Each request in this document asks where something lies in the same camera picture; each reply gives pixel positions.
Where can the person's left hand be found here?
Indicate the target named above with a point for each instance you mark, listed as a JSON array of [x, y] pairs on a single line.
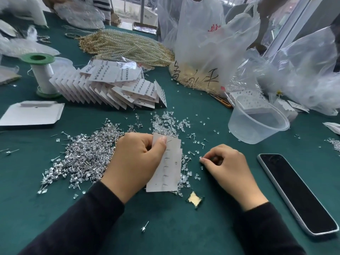
[[130, 167]]

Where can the person's right hand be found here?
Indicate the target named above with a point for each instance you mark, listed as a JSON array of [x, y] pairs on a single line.
[[233, 175]]

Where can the white earring card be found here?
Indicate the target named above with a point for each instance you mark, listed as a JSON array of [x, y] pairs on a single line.
[[167, 172]]

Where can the pile of silver stud earrings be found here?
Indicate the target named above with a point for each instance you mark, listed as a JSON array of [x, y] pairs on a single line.
[[85, 154]]

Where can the clear plastic earring backs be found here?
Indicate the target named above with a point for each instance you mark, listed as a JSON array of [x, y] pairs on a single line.
[[164, 122]]

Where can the single ear stud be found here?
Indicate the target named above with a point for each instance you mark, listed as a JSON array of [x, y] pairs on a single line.
[[144, 228]]

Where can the row of white cards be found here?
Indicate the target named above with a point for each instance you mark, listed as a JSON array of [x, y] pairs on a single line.
[[106, 82]]

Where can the stack of white cards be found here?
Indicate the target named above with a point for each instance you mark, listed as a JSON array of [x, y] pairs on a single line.
[[32, 114]]

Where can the person's left forearm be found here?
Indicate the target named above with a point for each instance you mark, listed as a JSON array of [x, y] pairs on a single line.
[[77, 223]]

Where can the person's right forearm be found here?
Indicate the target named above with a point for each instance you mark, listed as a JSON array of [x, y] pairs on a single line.
[[268, 231]]

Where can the clear plastic bowl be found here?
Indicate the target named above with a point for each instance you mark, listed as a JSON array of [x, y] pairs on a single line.
[[255, 127]]

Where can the white-edged smartphone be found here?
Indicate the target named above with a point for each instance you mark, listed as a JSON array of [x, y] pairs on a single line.
[[297, 191]]

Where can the orange and black tool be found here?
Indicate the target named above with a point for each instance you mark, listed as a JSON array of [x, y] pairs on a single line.
[[221, 101]]

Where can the small white paper packet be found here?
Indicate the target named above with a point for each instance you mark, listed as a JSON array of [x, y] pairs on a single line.
[[333, 127]]

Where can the pile of pearl strands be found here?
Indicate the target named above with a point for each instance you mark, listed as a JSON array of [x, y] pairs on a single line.
[[124, 46]]

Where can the green spool of white thread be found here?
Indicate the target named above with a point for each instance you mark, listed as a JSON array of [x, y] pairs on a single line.
[[45, 76]]

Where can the heap of clear plastic bags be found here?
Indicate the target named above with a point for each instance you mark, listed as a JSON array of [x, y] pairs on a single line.
[[305, 69]]

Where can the white handwritten plastic bag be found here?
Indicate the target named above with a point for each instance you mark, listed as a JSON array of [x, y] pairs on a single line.
[[207, 47]]

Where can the small bag of pearls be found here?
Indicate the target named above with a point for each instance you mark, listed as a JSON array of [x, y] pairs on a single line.
[[29, 47]]

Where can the white thread cone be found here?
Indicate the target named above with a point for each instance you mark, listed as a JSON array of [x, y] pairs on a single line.
[[38, 11]]

